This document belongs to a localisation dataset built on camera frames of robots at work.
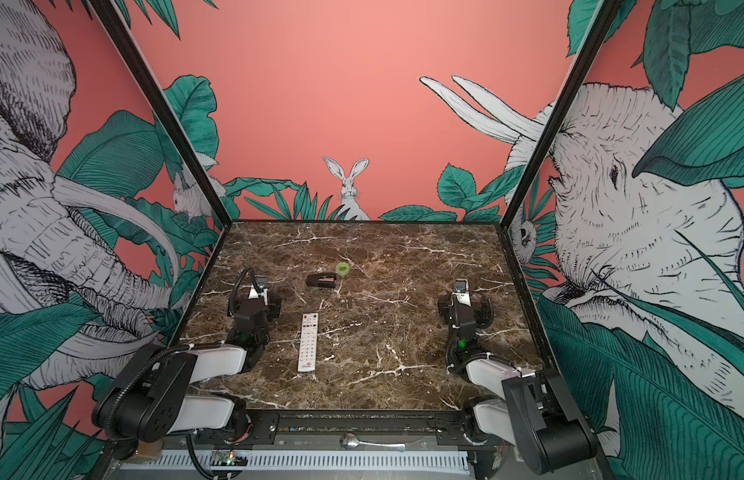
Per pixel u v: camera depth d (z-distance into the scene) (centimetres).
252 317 68
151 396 43
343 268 106
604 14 69
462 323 65
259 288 76
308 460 70
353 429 75
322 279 102
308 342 87
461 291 75
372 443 72
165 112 88
